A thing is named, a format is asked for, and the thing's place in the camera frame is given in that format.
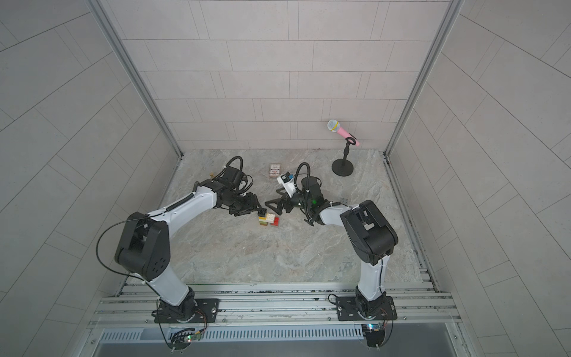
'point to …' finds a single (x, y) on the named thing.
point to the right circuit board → (375, 334)
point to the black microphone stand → (343, 166)
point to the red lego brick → (276, 222)
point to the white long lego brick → (270, 218)
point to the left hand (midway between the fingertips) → (260, 208)
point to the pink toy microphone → (334, 126)
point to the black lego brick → (262, 212)
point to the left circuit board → (183, 338)
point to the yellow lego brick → (262, 218)
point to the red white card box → (274, 170)
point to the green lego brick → (264, 223)
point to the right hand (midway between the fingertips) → (274, 198)
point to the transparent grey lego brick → (345, 200)
